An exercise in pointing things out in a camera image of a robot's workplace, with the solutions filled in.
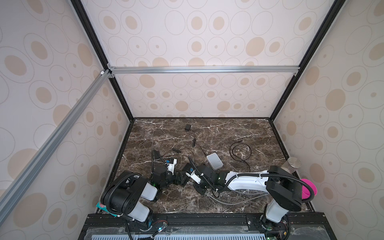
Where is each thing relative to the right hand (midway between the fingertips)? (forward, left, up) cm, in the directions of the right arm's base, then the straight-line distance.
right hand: (194, 184), depth 84 cm
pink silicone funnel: (-9, -51, +13) cm, 54 cm away
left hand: (+7, +3, +2) cm, 8 cm away
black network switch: (+1, +7, +7) cm, 9 cm away
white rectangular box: (+15, -13, -1) cm, 20 cm away
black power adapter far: (+44, +5, 0) cm, 44 cm away
